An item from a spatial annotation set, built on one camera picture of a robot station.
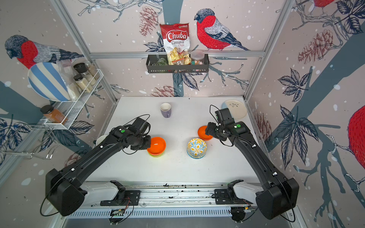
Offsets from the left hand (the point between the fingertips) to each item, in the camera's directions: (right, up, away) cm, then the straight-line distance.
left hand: (151, 142), depth 79 cm
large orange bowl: (+3, -3, +2) cm, 5 cm away
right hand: (+33, +7, 0) cm, 34 cm away
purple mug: (+5, +18, +22) cm, 29 cm away
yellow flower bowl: (+26, -9, +2) cm, 27 cm away
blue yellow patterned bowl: (+26, -5, +8) cm, 28 cm away
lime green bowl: (+1, -10, +4) cm, 11 cm away
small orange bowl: (+31, +2, +16) cm, 35 cm away
